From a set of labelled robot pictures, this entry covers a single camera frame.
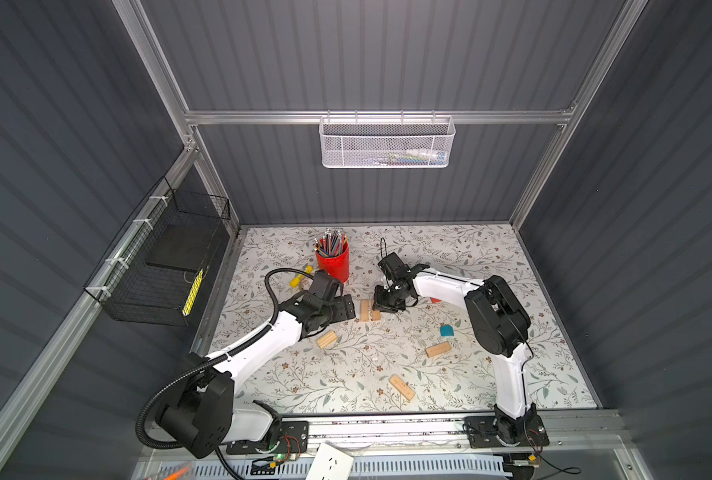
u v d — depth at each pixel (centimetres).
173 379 40
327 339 89
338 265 102
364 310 96
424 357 87
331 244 97
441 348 89
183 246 80
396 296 84
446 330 91
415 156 92
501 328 54
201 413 41
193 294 69
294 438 72
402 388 81
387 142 111
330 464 67
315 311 61
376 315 95
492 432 71
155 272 72
